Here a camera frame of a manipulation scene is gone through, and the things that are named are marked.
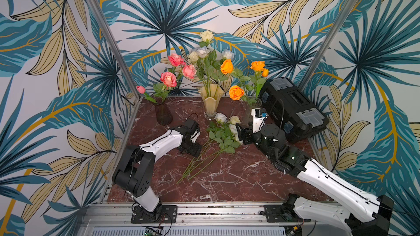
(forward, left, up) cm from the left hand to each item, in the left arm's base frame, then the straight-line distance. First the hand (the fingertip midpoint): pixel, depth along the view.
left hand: (191, 152), depth 88 cm
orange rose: (+34, -33, +31) cm, 57 cm away
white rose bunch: (+9, -17, -1) cm, 19 cm away
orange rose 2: (+15, -21, +31) cm, 40 cm away
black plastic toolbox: (+24, -56, +11) cm, 61 cm away
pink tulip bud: (+21, +25, +26) cm, 42 cm away
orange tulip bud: (+32, -38, +29) cm, 58 cm away
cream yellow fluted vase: (+31, -10, +15) cm, 35 cm away
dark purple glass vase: (+23, +19, +2) cm, 30 cm away
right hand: (+2, -24, +25) cm, 35 cm away
